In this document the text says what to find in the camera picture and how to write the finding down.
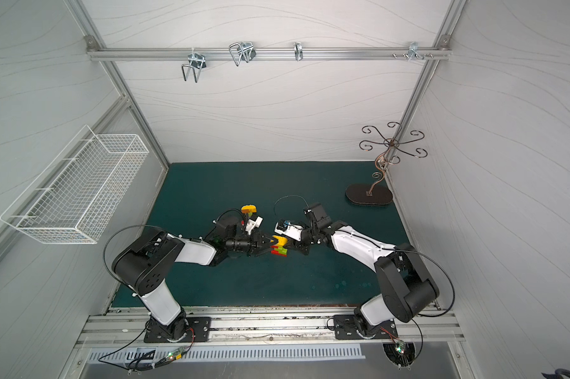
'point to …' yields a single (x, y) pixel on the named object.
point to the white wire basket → (73, 203)
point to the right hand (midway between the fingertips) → (288, 238)
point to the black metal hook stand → (363, 194)
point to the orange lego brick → (245, 211)
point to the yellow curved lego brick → (252, 208)
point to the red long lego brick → (275, 252)
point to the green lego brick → (281, 249)
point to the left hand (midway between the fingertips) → (276, 247)
